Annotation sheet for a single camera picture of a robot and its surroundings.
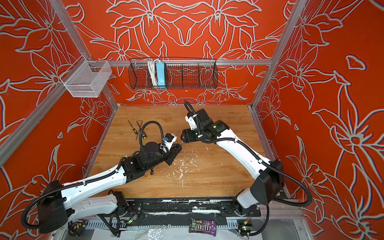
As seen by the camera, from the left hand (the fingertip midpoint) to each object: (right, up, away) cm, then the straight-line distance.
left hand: (179, 145), depth 74 cm
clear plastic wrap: (-11, -39, -7) cm, 41 cm away
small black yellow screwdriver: (-35, +6, +31) cm, 47 cm away
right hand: (+2, +5, +2) cm, 5 cm away
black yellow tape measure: (-46, -36, -8) cm, 59 cm away
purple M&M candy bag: (+14, -37, -7) cm, 40 cm away
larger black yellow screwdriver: (-26, +2, +26) cm, 37 cm away
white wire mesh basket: (-60, +39, +19) cm, 74 cm away
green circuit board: (+32, -38, -5) cm, 50 cm away
